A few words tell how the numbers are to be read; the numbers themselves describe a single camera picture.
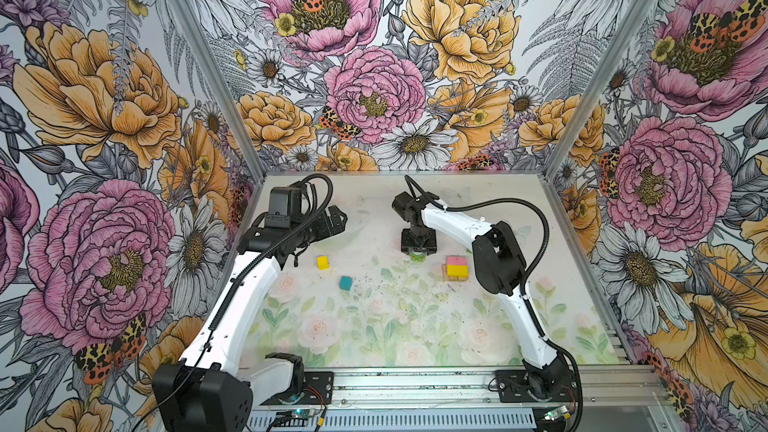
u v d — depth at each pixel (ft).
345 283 2.99
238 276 1.53
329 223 2.29
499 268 2.01
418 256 3.19
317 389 2.40
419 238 2.81
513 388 2.40
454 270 2.97
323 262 3.15
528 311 2.05
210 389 1.23
